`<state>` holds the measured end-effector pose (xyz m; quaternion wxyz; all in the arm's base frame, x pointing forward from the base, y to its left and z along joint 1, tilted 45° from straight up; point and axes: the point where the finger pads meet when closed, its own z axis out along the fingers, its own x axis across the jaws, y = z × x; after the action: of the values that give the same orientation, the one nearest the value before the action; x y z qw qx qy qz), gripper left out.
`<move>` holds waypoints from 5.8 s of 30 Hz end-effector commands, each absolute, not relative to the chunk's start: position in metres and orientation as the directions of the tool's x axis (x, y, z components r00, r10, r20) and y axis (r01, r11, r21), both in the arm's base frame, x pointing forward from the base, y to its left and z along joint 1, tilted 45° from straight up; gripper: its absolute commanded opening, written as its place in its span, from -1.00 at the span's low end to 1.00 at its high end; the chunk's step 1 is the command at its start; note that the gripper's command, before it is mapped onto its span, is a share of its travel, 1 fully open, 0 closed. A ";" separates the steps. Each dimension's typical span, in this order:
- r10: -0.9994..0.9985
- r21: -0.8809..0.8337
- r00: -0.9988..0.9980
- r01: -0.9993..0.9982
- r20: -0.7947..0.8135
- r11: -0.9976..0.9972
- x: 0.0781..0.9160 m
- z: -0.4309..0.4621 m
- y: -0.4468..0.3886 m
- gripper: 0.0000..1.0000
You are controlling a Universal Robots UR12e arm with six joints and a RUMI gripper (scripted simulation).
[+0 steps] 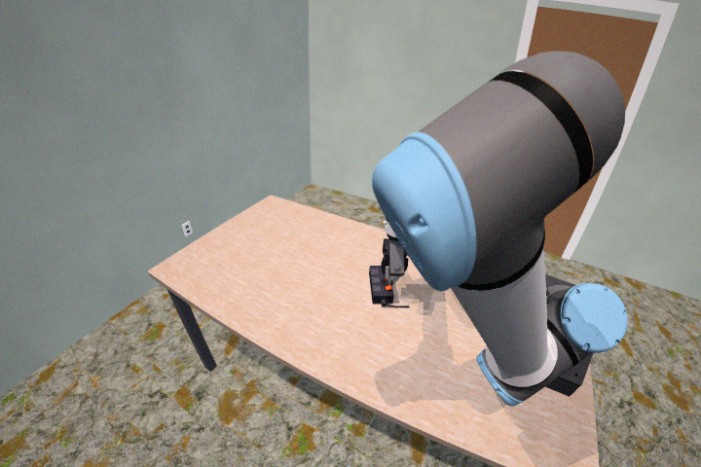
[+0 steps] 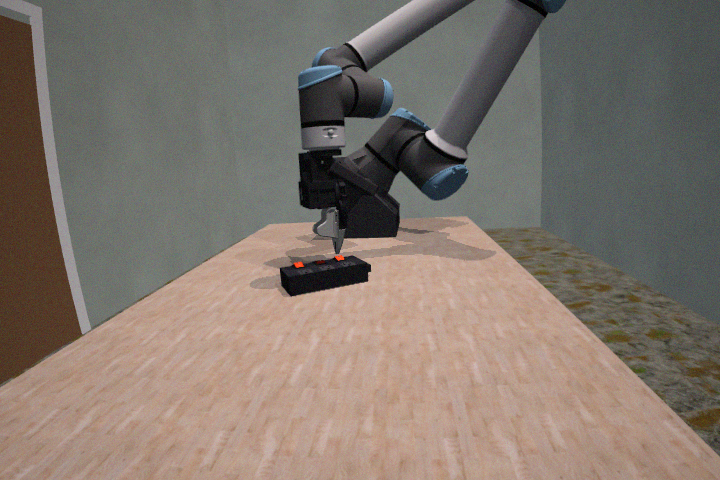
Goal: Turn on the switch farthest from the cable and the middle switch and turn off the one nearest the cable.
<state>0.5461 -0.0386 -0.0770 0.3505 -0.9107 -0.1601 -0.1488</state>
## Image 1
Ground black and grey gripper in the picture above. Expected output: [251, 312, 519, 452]
[381, 234, 409, 286]

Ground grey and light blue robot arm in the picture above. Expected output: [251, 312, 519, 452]
[372, 51, 628, 407]

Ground black power strip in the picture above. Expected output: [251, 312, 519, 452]
[369, 266, 406, 307]

